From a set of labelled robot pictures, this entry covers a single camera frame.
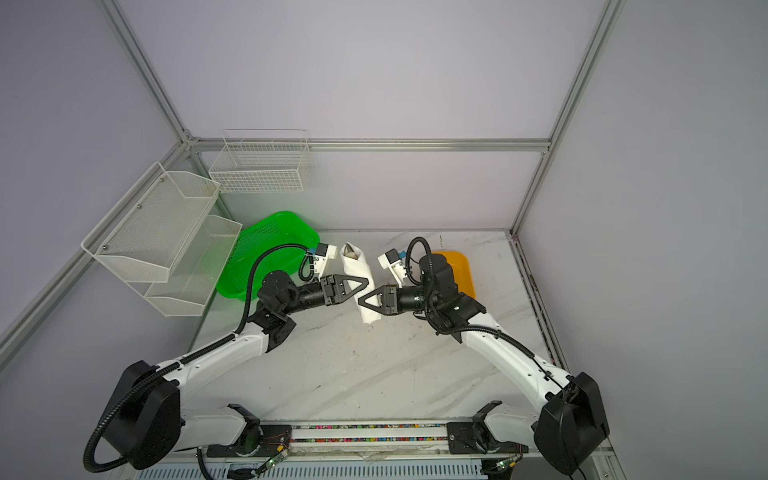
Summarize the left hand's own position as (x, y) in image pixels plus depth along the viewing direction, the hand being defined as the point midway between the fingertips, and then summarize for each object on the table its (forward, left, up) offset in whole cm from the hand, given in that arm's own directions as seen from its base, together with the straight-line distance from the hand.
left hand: (367, 284), depth 67 cm
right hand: (-4, +1, -2) cm, 5 cm away
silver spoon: (+7, +5, +3) cm, 9 cm away
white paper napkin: (+4, +2, +2) cm, 5 cm away
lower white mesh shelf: (+16, +57, -20) cm, 63 cm away
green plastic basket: (+9, +21, +4) cm, 24 cm away
